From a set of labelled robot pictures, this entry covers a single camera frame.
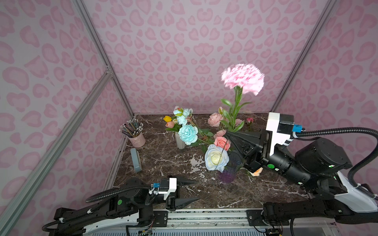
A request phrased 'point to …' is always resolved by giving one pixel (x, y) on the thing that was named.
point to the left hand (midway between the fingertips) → (197, 191)
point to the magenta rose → (249, 120)
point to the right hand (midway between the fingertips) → (225, 139)
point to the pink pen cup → (138, 141)
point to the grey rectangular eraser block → (136, 160)
